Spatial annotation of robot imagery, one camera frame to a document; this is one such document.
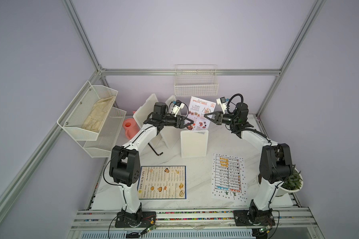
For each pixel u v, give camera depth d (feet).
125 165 1.63
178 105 2.51
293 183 2.26
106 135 3.10
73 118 2.25
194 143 2.91
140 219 2.27
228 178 2.89
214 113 2.61
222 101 2.51
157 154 3.21
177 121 2.45
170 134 3.20
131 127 3.20
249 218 2.40
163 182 2.82
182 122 2.45
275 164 1.66
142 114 2.69
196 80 3.12
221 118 2.46
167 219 2.45
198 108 2.64
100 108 2.70
